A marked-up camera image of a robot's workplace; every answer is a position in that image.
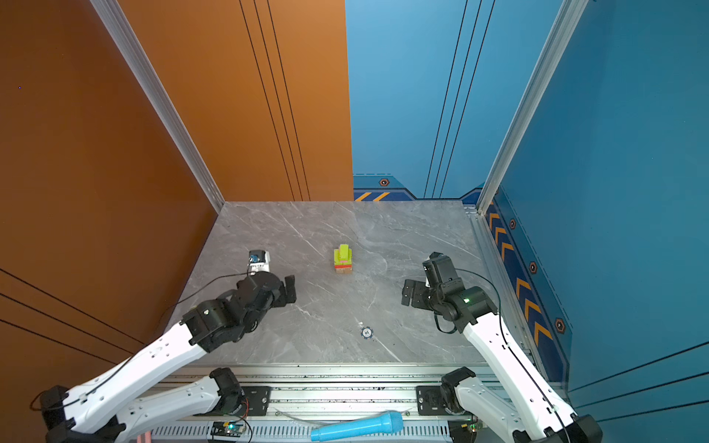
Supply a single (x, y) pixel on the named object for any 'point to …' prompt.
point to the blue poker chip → (366, 332)
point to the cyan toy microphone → (391, 423)
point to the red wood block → (343, 267)
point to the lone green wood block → (343, 252)
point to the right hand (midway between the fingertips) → (414, 293)
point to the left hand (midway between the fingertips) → (282, 277)
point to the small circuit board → (227, 428)
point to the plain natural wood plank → (344, 271)
